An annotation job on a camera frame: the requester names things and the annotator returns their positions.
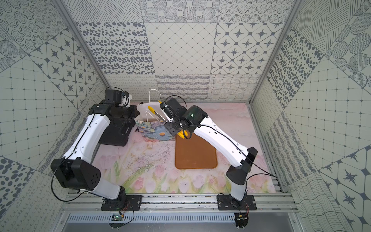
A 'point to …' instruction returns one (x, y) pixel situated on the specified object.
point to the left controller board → (116, 217)
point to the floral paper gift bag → (150, 122)
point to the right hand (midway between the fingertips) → (176, 125)
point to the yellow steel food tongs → (180, 134)
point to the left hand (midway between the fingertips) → (143, 112)
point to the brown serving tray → (194, 152)
